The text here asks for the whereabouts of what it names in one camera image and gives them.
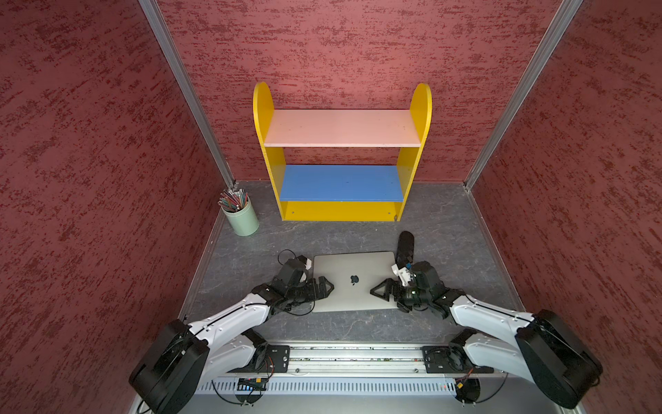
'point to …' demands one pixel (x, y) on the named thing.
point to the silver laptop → (353, 275)
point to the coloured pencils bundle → (234, 200)
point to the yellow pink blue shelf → (341, 192)
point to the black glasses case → (405, 247)
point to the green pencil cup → (244, 222)
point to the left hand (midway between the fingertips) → (323, 295)
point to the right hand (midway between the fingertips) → (377, 302)
